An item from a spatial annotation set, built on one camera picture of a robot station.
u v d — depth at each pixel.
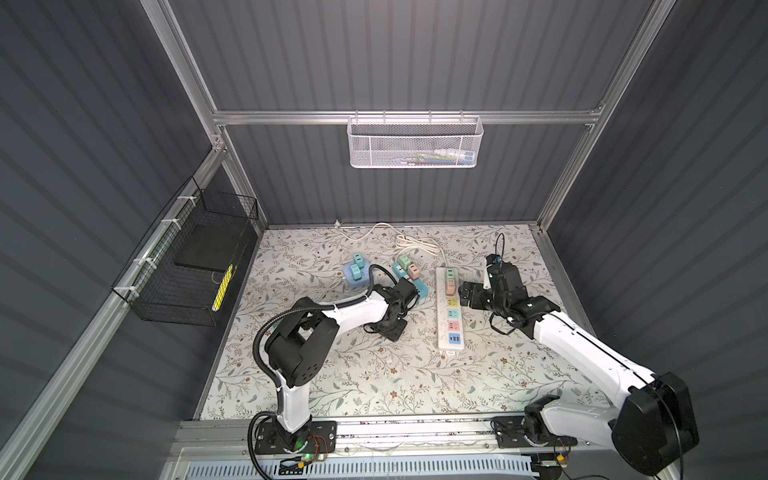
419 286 0.99
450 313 0.93
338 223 1.24
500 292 0.65
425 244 1.13
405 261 1.00
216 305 0.67
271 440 0.72
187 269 0.73
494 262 0.74
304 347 0.49
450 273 0.98
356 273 0.99
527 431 0.71
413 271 0.99
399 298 0.74
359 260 1.02
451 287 0.94
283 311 0.47
